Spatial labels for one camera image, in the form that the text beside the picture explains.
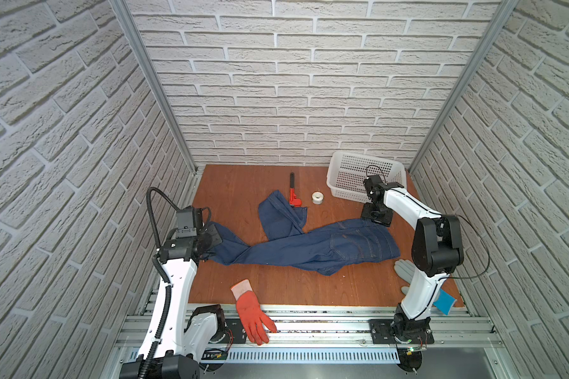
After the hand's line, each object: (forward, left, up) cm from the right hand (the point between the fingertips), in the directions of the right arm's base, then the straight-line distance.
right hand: (374, 217), depth 94 cm
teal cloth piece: (-32, -17, -7) cm, 37 cm away
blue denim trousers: (-11, +23, -1) cm, 25 cm away
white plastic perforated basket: (+31, +3, -5) cm, 31 cm away
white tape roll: (+16, +20, -5) cm, 26 cm away
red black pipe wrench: (+15, +32, -5) cm, 35 cm away
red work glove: (-31, +50, -5) cm, 59 cm away
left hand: (-7, +61, +11) cm, 63 cm away
